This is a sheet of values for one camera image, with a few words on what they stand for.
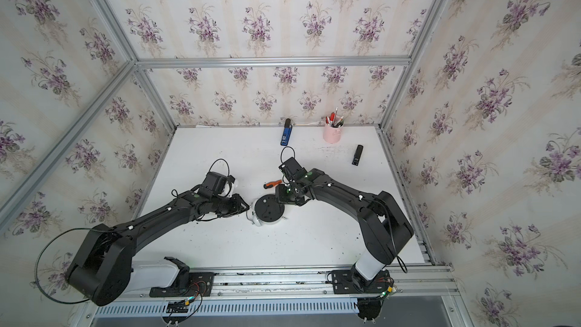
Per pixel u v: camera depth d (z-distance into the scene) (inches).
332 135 42.9
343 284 28.7
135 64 36.6
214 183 26.7
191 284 28.3
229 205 29.7
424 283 29.6
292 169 26.9
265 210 33.7
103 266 16.0
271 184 37.7
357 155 41.1
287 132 45.8
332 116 43.5
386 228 17.4
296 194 24.6
